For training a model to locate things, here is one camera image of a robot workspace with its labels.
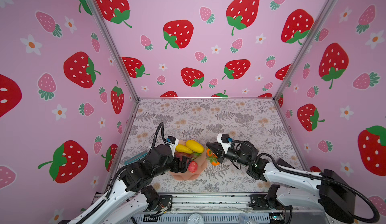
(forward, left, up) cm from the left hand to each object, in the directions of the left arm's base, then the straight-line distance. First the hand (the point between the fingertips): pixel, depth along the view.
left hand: (184, 158), depth 70 cm
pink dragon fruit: (+6, -2, -13) cm, 15 cm away
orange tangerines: (0, -13, 0) cm, 13 cm away
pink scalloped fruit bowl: (+5, -8, -16) cm, 18 cm away
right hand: (+5, -10, +4) cm, 12 cm away
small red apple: (+1, -4, -13) cm, 14 cm away
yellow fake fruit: (+11, +4, -12) cm, 17 cm away
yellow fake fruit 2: (+12, -4, -11) cm, 16 cm away
